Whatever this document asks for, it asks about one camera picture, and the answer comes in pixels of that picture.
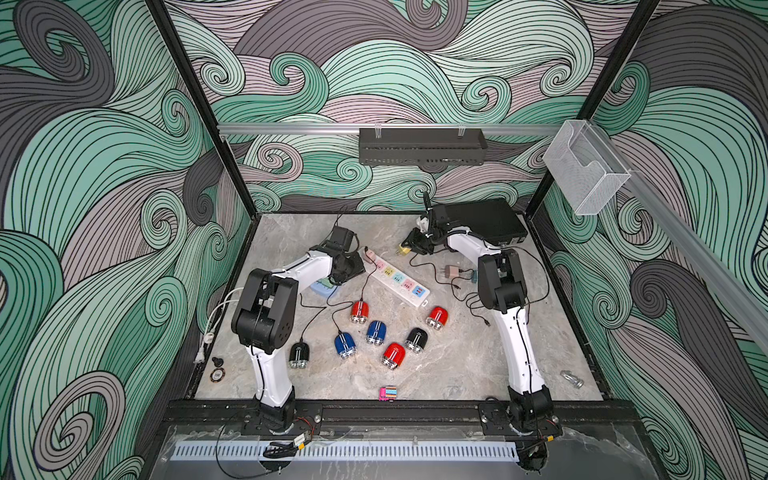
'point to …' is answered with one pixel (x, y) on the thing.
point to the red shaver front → (394, 355)
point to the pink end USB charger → (370, 255)
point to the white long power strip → (397, 283)
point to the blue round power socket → (322, 290)
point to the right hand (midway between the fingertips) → (401, 245)
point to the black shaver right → (416, 340)
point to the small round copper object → (217, 375)
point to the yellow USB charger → (404, 250)
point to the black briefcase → (496, 220)
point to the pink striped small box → (387, 393)
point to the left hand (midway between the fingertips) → (361, 266)
